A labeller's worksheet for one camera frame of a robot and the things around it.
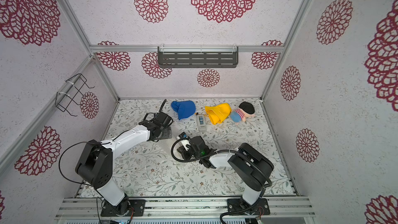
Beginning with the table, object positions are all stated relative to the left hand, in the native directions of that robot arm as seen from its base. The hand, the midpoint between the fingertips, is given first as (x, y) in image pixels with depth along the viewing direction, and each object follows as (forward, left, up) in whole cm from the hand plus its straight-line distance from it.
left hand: (161, 134), depth 91 cm
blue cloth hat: (+26, -12, -7) cm, 29 cm away
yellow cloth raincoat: (+18, -36, -4) cm, 41 cm away
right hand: (-8, -10, -2) cm, 13 cm away
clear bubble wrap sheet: (-5, -5, +8) cm, 11 cm away
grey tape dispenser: (+12, -24, -6) cm, 27 cm away
